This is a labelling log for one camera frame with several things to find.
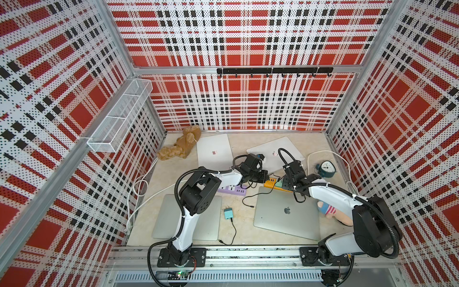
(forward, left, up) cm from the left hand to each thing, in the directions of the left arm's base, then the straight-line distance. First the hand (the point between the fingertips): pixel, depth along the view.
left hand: (271, 177), depth 95 cm
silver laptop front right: (-18, -6, -3) cm, 19 cm away
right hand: (-4, -9, +2) cm, 10 cm away
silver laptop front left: (-24, +32, -2) cm, 40 cm away
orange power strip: (-2, 0, -2) cm, 3 cm away
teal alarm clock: (+5, -32, 0) cm, 32 cm away
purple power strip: (-7, +19, 0) cm, 20 cm away
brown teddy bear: (+23, +45, +10) cm, 52 cm away
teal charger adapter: (-18, +22, -1) cm, 29 cm away
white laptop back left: (+20, +33, -3) cm, 38 cm away
